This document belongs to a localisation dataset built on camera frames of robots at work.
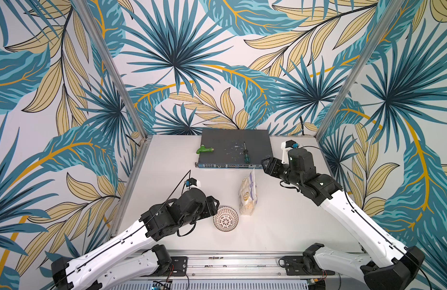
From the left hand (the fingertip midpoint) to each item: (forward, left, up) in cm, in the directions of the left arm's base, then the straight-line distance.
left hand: (212, 208), depth 70 cm
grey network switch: (+47, -6, -15) cm, 50 cm away
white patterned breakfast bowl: (+3, -5, -18) cm, 19 cm away
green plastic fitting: (+41, +8, -14) cm, 44 cm away
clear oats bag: (+9, -15, -4) cm, 17 cm away
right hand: (+13, -16, +8) cm, 22 cm away
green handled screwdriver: (+36, -17, -13) cm, 42 cm away
